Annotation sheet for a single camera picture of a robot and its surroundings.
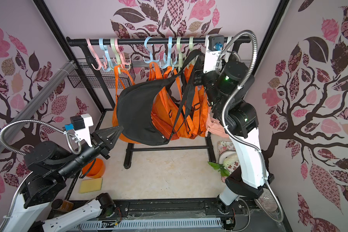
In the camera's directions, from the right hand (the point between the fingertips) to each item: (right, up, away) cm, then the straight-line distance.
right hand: (204, 52), depth 45 cm
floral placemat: (+24, -39, +53) cm, 70 cm away
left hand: (-27, -25, +4) cm, 37 cm away
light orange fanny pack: (+1, -24, +28) cm, 37 cm away
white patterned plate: (+26, -44, +46) cm, 68 cm away
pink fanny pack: (+10, -24, +28) cm, 38 cm away
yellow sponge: (-59, -58, +35) cm, 90 cm away
